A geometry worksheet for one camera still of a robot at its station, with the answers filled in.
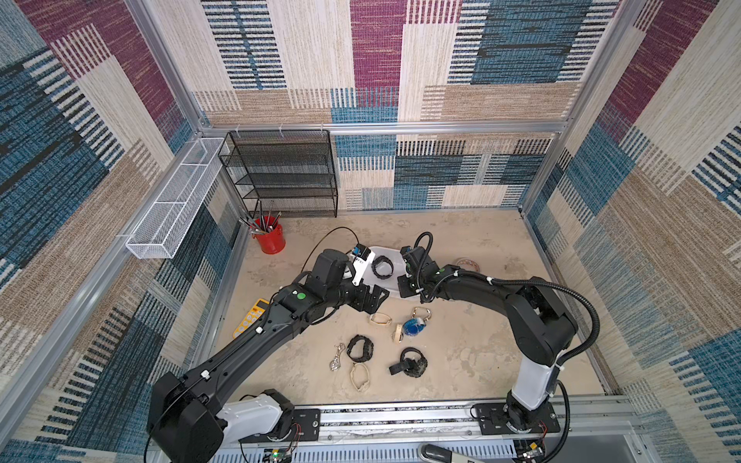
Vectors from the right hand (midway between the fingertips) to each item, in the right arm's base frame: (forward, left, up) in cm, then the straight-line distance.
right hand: (408, 286), depth 95 cm
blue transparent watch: (-14, -1, +1) cm, 14 cm away
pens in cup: (+22, +51, +7) cm, 56 cm away
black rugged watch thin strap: (+8, +11, +1) cm, 14 cm away
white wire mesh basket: (+1, +62, +31) cm, 69 cm away
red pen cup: (+19, +48, +1) cm, 52 cm away
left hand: (-10, +10, +17) cm, 22 cm away
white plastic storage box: (+2, +5, -1) cm, 6 cm away
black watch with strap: (-24, 0, -1) cm, 24 cm away
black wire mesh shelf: (+40, +43, +17) cm, 61 cm away
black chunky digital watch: (-20, +15, -1) cm, 25 cm away
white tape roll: (+11, -22, -3) cm, 25 cm away
